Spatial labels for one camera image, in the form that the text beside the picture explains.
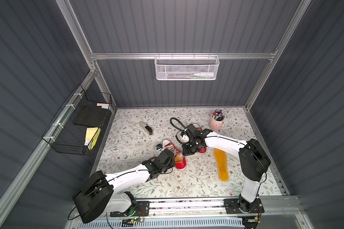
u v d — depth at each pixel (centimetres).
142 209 73
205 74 92
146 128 102
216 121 99
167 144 94
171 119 79
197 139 66
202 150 89
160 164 64
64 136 67
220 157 89
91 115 77
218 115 99
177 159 89
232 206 73
